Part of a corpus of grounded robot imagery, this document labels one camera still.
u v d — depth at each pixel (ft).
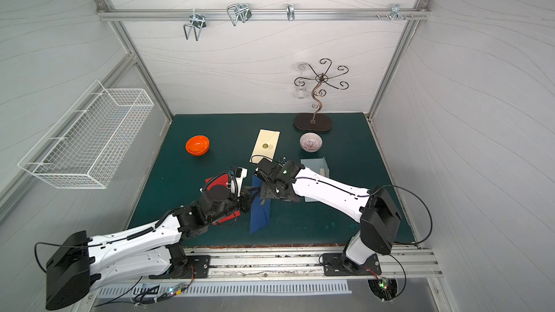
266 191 2.34
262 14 2.53
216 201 1.85
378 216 1.37
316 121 3.84
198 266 2.42
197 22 2.57
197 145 3.42
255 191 2.41
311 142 3.53
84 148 2.25
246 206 2.19
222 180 4.02
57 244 1.36
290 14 2.57
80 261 1.34
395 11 2.51
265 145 3.53
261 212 2.60
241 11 2.51
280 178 1.79
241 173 2.23
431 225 1.40
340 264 2.43
